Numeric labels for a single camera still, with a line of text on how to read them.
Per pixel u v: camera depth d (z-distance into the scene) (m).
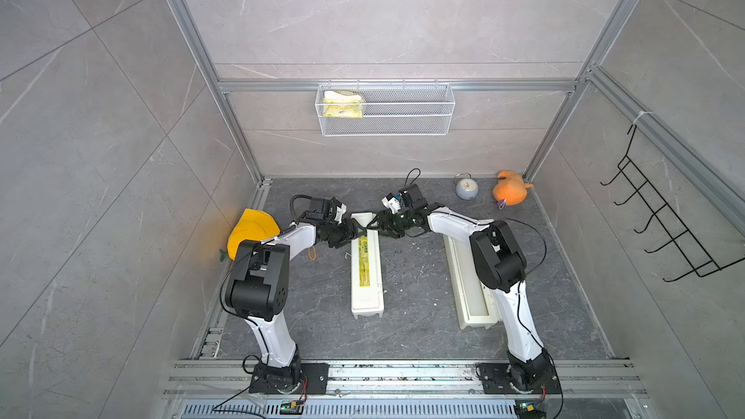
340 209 0.91
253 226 1.05
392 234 0.92
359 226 0.90
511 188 1.07
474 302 0.80
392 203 0.95
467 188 1.12
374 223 0.93
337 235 0.84
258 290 0.49
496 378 0.73
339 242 0.87
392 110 1.01
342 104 0.86
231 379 0.75
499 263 0.58
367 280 0.82
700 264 0.58
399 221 0.88
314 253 0.98
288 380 0.66
